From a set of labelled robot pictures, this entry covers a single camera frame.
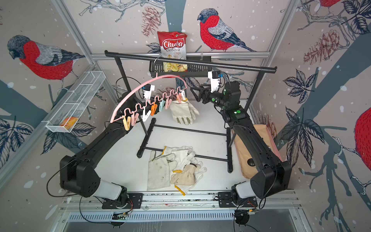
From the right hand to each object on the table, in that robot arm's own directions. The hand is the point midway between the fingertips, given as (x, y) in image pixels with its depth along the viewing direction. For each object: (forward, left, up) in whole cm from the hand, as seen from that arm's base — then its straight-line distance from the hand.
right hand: (195, 86), depth 69 cm
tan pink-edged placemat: (-24, -33, -43) cm, 59 cm away
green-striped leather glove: (0, +8, -19) cm, 21 cm away
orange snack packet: (-18, +58, -8) cm, 61 cm away
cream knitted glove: (+1, +1, -19) cm, 19 cm away
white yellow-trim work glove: (-18, +6, -38) cm, 43 cm away
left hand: (-1, +14, -7) cm, 15 cm away
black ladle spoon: (-19, -36, -43) cm, 59 cm away
